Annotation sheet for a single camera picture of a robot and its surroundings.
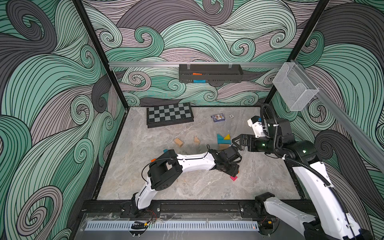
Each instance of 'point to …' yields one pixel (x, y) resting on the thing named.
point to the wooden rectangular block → (178, 142)
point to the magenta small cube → (233, 178)
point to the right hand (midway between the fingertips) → (242, 141)
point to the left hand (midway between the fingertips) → (235, 169)
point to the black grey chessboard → (169, 114)
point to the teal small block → (165, 150)
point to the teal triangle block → (219, 137)
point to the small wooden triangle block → (196, 140)
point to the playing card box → (218, 117)
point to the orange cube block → (153, 160)
